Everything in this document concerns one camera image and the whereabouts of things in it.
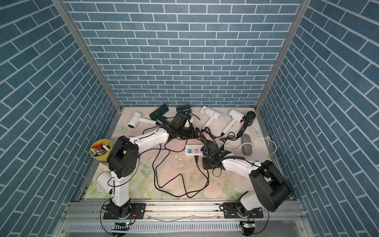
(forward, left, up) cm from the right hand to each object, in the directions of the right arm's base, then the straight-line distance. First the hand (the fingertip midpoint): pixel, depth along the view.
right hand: (206, 164), depth 90 cm
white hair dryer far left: (+30, +53, +5) cm, 61 cm away
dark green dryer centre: (+44, +19, +3) cm, 49 cm away
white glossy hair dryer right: (+39, -22, +3) cm, 45 cm away
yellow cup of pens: (-2, +60, +12) cm, 62 cm away
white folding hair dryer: (+37, -4, +5) cm, 38 cm away
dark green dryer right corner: (+34, -30, +5) cm, 45 cm away
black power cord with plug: (+3, +6, +1) cm, 7 cm away
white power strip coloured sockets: (+8, +9, +2) cm, 12 cm away
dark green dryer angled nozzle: (+38, +39, +3) cm, 54 cm away
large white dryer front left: (-16, +56, +4) cm, 58 cm away
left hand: (+14, +4, +11) cm, 18 cm away
